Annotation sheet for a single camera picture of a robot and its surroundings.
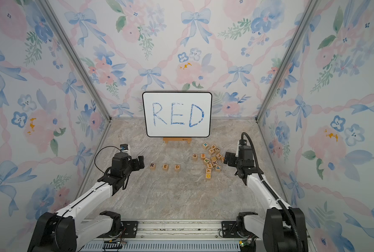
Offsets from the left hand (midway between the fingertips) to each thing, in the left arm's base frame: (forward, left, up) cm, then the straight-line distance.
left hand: (136, 157), depth 88 cm
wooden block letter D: (-3, -23, -8) cm, 24 cm away
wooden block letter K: (+13, -40, -7) cm, 43 cm away
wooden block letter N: (-1, -42, -8) cm, 43 cm away
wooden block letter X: (+1, -45, -8) cm, 46 cm away
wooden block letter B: (+6, -38, -8) cm, 40 cm away
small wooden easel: (+17, -15, -6) cm, 24 cm away
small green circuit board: (-39, -56, -12) cm, 69 cm away
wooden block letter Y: (-7, -41, -8) cm, 42 cm away
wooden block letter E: (-2, -16, -8) cm, 18 cm away
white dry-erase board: (+25, -23, +8) cm, 35 cm away
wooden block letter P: (-3, -46, -8) cm, 47 cm away
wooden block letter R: (-2, -8, -8) cm, 11 cm away
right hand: (+2, -56, 0) cm, 56 cm away
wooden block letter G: (+5, -33, -8) cm, 34 cm away
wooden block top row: (+12, -45, -7) cm, 47 cm away
